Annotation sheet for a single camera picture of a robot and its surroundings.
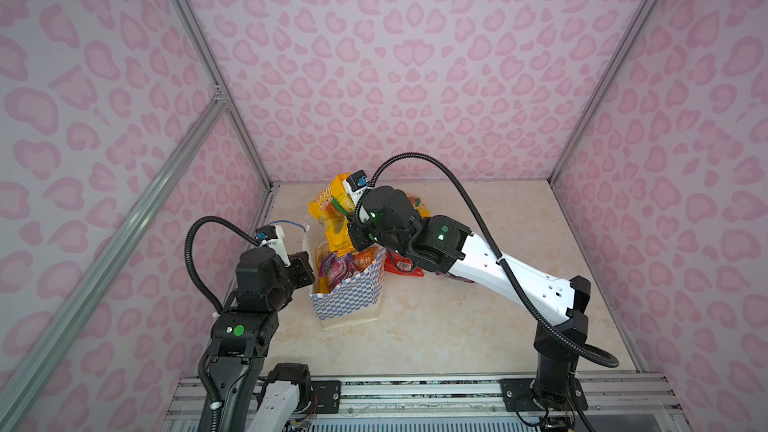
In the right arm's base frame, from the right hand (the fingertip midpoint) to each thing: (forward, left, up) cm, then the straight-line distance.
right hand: (348, 213), depth 65 cm
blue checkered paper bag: (-11, 0, -21) cm, 23 cm away
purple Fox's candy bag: (0, +7, -24) cm, 25 cm away
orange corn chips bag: (+3, 0, -25) cm, 25 cm away
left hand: (-4, +10, -9) cm, 14 cm away
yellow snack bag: (+27, -17, -30) cm, 44 cm away
